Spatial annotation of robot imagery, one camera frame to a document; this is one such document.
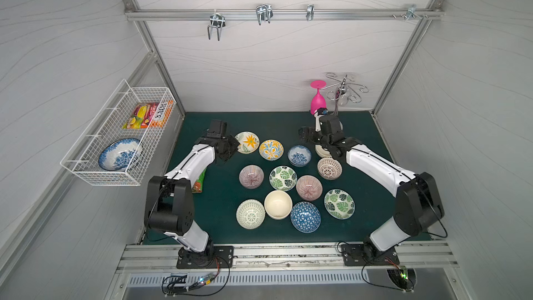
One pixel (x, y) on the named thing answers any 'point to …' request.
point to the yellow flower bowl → (249, 142)
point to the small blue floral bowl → (299, 155)
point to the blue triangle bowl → (305, 217)
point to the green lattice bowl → (250, 214)
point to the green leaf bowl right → (339, 204)
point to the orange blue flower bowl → (271, 150)
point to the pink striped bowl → (309, 187)
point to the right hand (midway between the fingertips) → (309, 128)
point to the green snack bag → (198, 185)
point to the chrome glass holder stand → (345, 89)
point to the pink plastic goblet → (318, 101)
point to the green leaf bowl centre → (283, 178)
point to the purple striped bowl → (251, 176)
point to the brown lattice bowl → (329, 169)
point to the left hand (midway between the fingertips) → (241, 145)
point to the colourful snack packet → (148, 114)
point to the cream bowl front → (277, 205)
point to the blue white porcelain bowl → (121, 154)
